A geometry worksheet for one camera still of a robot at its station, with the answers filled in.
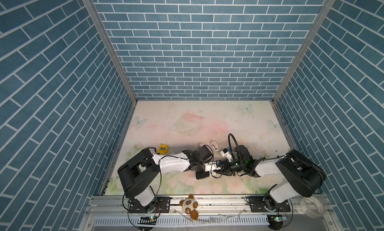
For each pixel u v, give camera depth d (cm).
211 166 74
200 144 97
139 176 44
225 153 85
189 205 71
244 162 72
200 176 74
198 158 68
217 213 72
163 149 91
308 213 71
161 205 73
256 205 74
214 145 92
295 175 48
